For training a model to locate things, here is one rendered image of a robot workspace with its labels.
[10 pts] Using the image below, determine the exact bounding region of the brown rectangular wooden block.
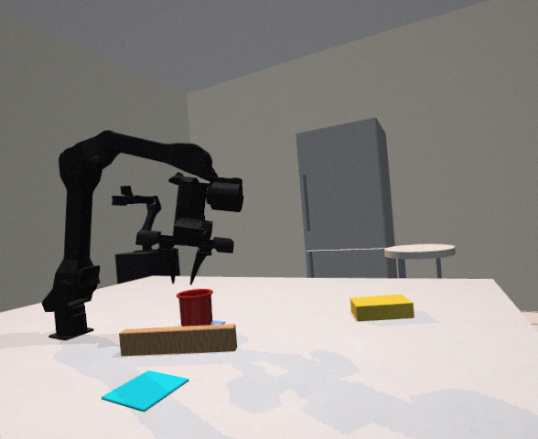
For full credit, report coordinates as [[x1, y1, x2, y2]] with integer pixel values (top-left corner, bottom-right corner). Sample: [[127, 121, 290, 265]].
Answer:
[[119, 324, 237, 356]]

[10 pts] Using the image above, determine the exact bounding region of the red cup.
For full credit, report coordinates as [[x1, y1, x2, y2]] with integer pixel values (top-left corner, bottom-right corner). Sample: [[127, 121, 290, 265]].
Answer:
[[177, 289, 213, 327]]

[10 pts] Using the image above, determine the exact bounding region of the yellow flat block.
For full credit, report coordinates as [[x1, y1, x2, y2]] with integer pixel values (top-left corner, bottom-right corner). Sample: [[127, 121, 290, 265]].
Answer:
[[350, 294, 414, 321]]

